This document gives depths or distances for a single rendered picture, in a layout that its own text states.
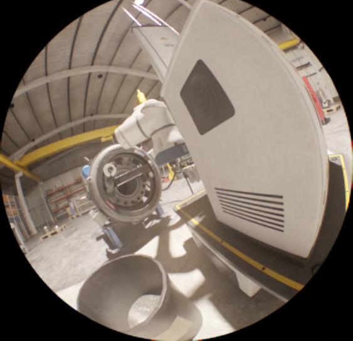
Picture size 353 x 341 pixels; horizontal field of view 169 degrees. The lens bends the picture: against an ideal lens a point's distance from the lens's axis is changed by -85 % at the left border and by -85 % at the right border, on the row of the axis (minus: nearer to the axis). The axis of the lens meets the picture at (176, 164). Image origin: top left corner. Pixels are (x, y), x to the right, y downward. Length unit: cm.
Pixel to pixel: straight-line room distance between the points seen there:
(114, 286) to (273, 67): 69
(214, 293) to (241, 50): 76
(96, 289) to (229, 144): 60
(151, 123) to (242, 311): 95
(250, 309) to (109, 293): 53
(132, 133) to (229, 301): 93
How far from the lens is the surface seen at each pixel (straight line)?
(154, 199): 118
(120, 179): 103
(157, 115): 63
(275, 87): 17
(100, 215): 102
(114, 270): 54
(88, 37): 844
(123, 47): 916
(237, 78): 19
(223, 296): 65
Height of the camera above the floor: 60
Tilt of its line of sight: 2 degrees down
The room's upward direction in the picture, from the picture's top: 24 degrees counter-clockwise
